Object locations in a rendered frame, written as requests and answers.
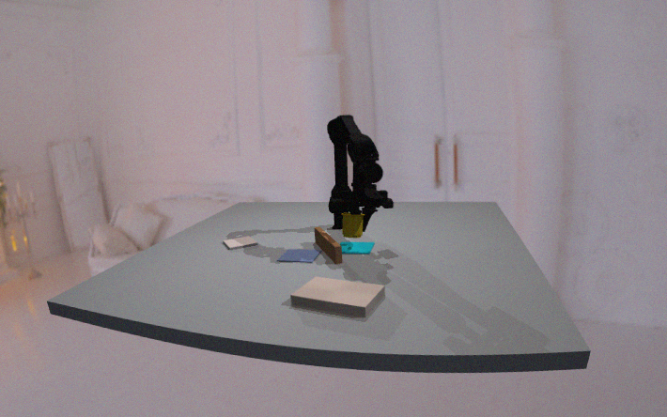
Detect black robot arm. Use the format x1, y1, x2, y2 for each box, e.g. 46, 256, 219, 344
327, 115, 387, 229

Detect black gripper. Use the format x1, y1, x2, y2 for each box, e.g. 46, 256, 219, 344
330, 180, 393, 232

